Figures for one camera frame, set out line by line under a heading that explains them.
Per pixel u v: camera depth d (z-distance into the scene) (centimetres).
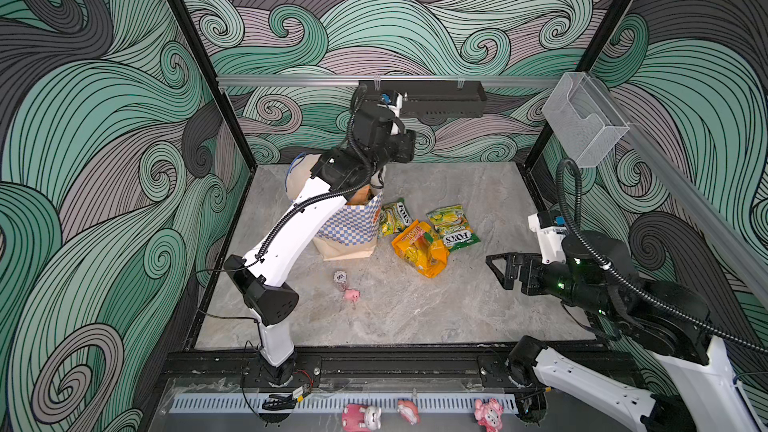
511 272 49
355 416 67
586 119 79
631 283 35
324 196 44
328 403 70
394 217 99
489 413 65
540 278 48
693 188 60
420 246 90
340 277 83
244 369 73
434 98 94
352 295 84
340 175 46
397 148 60
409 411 64
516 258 50
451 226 98
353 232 85
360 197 95
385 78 95
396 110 59
